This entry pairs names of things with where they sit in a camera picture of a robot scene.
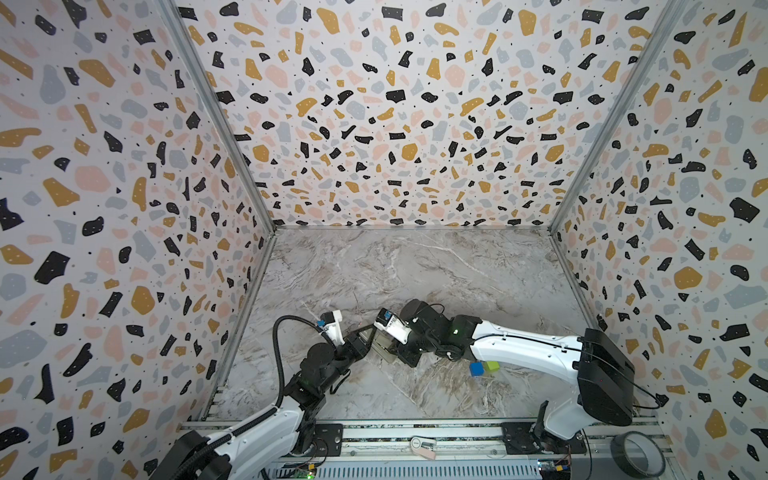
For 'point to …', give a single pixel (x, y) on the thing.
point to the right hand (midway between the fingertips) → (385, 342)
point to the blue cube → (476, 369)
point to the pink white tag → (425, 448)
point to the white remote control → (381, 342)
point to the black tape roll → (652, 453)
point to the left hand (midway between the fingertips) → (378, 325)
